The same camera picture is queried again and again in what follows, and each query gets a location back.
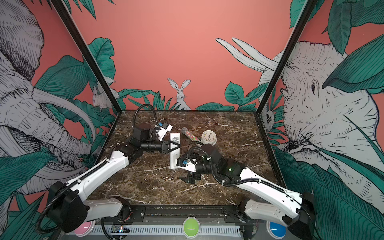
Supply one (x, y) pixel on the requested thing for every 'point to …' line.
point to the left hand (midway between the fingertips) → (178, 145)
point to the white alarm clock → (208, 137)
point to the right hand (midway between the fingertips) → (178, 165)
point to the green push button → (191, 227)
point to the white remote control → (175, 150)
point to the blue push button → (276, 230)
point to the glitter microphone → (185, 131)
